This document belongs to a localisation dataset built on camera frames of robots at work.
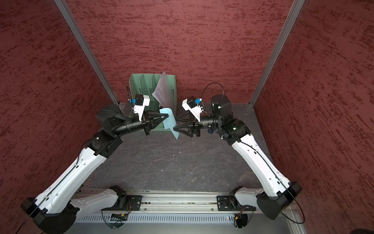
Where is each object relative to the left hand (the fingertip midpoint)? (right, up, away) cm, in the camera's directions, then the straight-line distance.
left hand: (166, 118), depth 57 cm
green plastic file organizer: (-26, +25, +52) cm, 63 cm away
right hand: (+4, -4, 0) cm, 5 cm away
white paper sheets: (-8, +17, +38) cm, 42 cm away
